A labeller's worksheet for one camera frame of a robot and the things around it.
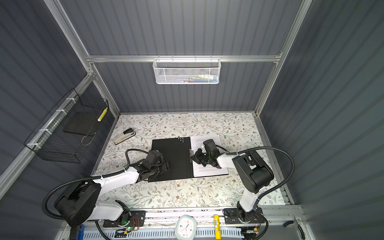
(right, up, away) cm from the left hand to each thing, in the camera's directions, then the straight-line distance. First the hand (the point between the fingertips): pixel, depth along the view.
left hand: (167, 167), depth 90 cm
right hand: (+15, +5, +2) cm, 16 cm away
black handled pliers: (+66, -22, -18) cm, 71 cm away
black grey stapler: (-31, +20, +14) cm, 39 cm away
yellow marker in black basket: (-35, +32, -8) cm, 48 cm away
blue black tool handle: (-37, -26, -21) cm, 50 cm away
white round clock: (+12, -23, -21) cm, 33 cm away
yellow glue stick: (+27, -23, -20) cm, 41 cm away
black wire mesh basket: (-48, +20, -18) cm, 55 cm away
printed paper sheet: (+19, -2, -1) cm, 20 cm away
